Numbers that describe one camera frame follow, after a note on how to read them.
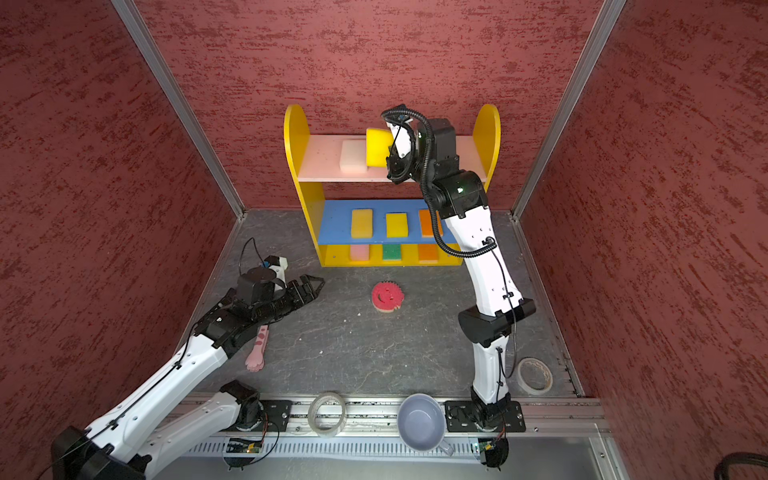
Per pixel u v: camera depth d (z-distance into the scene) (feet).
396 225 3.11
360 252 3.38
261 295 1.90
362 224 3.12
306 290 2.24
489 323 1.50
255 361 2.60
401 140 1.93
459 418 2.41
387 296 3.09
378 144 2.17
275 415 2.44
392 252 3.41
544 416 2.49
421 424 2.42
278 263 2.34
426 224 3.16
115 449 1.27
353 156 2.49
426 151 1.54
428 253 3.42
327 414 2.49
